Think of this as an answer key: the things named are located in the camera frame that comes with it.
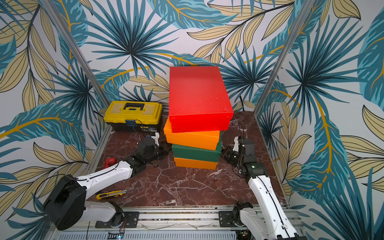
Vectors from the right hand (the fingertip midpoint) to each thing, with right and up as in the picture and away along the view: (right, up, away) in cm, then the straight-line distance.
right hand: (219, 150), depth 78 cm
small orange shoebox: (-17, -9, +11) cm, 22 cm away
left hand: (-23, +2, +3) cm, 23 cm away
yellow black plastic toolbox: (-57, +19, +17) cm, 62 cm away
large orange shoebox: (-7, +7, -13) cm, 16 cm away
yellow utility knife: (-57, -23, 0) cm, 62 cm away
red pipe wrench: (-65, -9, +13) cm, 67 cm away
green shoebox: (-11, -1, -5) cm, 12 cm away
